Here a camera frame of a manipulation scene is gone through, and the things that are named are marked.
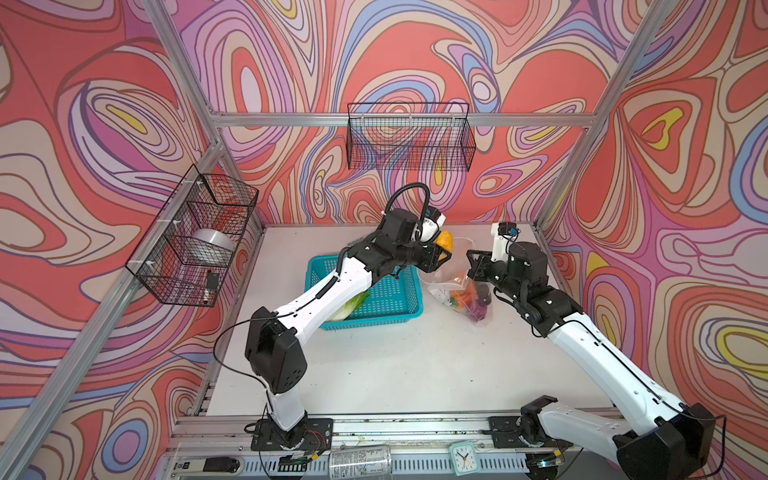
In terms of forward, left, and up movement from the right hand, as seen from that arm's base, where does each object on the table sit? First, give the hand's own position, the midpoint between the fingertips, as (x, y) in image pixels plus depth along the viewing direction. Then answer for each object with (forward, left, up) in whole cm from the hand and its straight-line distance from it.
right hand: (468, 258), depth 76 cm
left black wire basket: (-2, +73, +5) cm, 73 cm away
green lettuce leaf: (-2, +33, -19) cm, 38 cm away
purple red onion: (-5, -5, -19) cm, 20 cm away
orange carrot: (-4, +1, -14) cm, 14 cm away
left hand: (+1, +5, +2) cm, 6 cm away
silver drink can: (-41, +29, -20) cm, 54 cm away
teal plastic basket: (+4, +20, -26) cm, 33 cm away
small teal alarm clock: (-40, +4, -25) cm, 47 cm away
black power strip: (-40, +63, -21) cm, 77 cm away
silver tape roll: (+4, +64, +6) cm, 64 cm away
